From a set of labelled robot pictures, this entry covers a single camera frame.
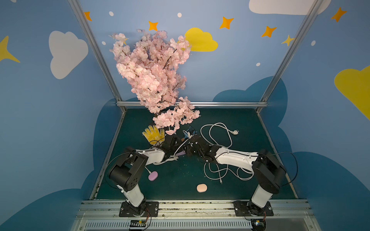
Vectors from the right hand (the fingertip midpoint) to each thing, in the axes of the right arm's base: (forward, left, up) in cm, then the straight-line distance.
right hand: (187, 145), depth 88 cm
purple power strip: (-4, +4, -4) cm, 6 cm away
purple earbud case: (-17, +19, -7) cm, 27 cm away
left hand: (+4, +2, -5) cm, 7 cm away
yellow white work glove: (+12, +26, -9) cm, 30 cm away
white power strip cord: (+19, -22, -12) cm, 32 cm away
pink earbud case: (-22, -10, -8) cm, 25 cm away
